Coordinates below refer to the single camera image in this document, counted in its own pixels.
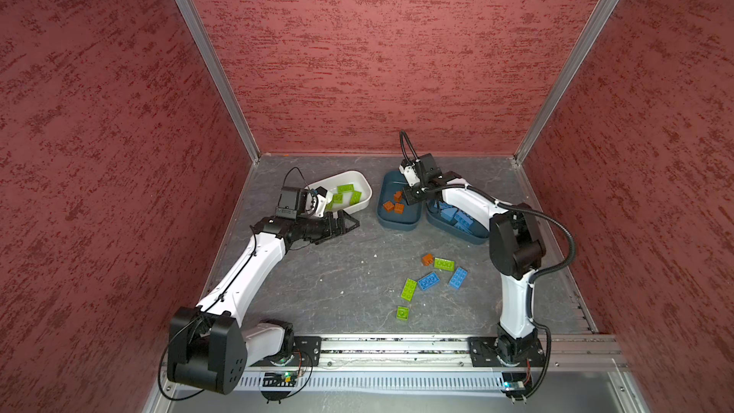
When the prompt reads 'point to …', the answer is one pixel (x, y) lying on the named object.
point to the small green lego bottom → (402, 313)
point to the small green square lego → (337, 199)
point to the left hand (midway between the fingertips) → (348, 233)
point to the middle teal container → (392, 183)
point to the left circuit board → (279, 379)
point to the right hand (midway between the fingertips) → (405, 198)
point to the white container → (331, 183)
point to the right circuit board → (514, 383)
